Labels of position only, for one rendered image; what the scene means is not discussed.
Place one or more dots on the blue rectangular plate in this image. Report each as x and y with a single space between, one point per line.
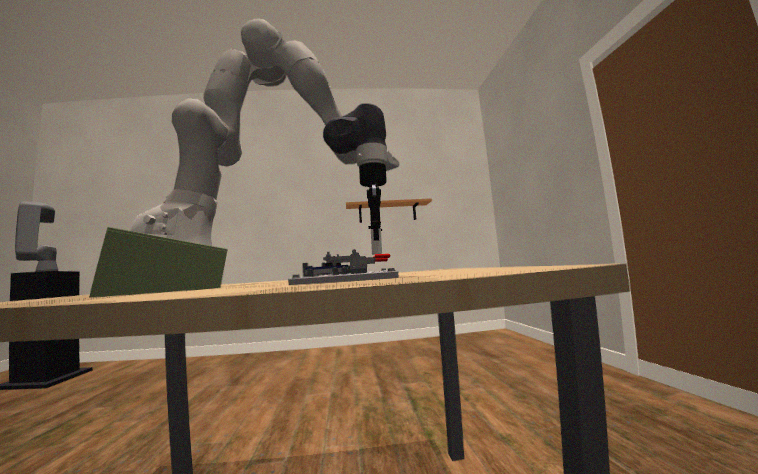
324 269

